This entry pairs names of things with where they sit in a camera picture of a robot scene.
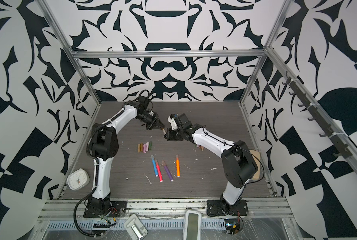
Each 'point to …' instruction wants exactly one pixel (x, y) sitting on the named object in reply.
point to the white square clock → (78, 179)
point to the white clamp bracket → (135, 228)
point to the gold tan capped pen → (200, 147)
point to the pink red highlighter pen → (159, 171)
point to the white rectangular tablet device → (192, 225)
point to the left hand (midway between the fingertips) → (165, 123)
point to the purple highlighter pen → (171, 178)
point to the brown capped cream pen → (163, 129)
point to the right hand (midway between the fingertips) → (165, 136)
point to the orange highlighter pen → (178, 167)
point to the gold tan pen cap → (141, 147)
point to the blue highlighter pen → (154, 166)
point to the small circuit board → (232, 225)
